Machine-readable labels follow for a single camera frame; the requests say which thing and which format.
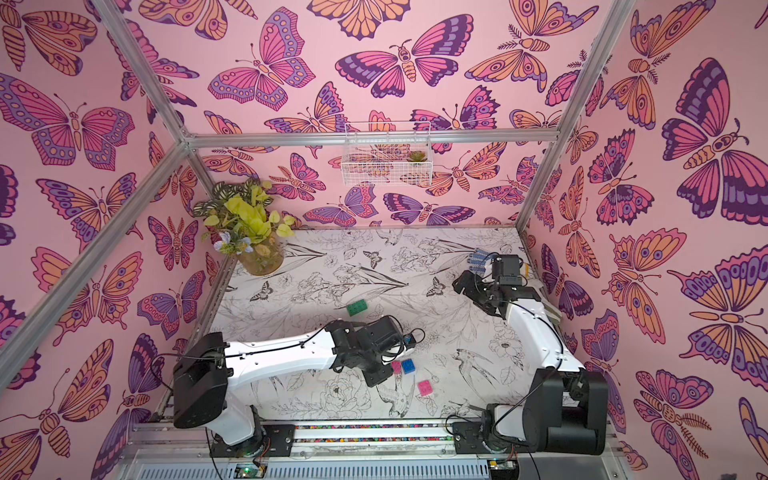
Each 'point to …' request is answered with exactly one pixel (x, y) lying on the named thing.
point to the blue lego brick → (408, 366)
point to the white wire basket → (387, 154)
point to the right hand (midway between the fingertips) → (467, 287)
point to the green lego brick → (357, 307)
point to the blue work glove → (476, 260)
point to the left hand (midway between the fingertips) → (389, 367)
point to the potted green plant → (239, 220)
